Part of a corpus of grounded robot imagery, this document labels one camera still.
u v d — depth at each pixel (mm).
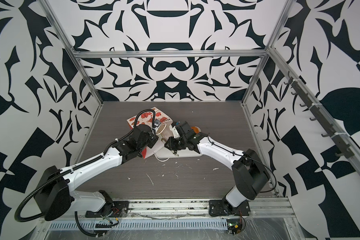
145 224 649
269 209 762
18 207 358
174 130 777
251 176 441
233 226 709
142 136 608
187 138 653
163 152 855
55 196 401
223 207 669
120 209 733
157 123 709
